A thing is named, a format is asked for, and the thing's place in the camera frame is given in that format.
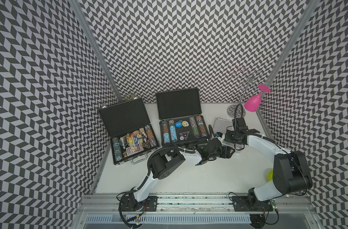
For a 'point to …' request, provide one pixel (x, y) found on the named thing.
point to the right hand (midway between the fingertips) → (227, 140)
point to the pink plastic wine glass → (252, 104)
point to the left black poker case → (128, 126)
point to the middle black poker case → (180, 117)
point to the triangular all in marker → (183, 136)
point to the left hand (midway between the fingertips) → (231, 152)
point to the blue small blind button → (178, 124)
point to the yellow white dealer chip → (185, 123)
